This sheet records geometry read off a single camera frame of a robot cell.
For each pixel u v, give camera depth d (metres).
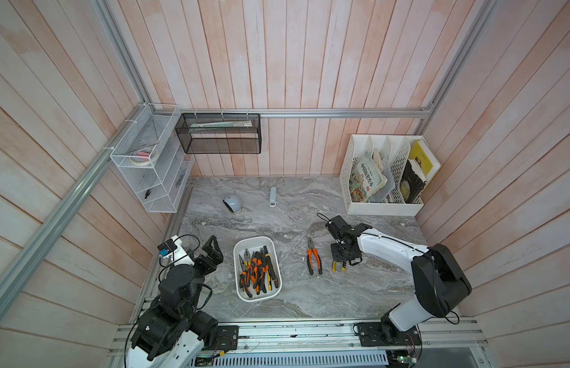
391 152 1.07
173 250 0.55
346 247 0.66
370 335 0.73
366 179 0.98
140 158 0.74
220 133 1.06
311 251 0.93
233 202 1.01
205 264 0.58
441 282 0.45
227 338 0.73
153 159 0.73
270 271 0.84
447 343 0.73
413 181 0.95
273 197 1.07
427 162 0.90
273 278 0.82
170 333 0.45
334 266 0.88
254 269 0.85
